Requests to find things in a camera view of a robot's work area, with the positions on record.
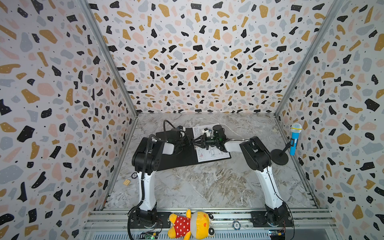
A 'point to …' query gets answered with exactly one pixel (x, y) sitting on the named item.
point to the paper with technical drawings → (213, 153)
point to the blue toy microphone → (296, 129)
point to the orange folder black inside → (184, 152)
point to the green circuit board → (149, 235)
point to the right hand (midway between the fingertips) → (190, 140)
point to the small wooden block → (126, 182)
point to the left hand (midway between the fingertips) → (194, 137)
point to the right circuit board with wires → (276, 235)
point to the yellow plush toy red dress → (197, 225)
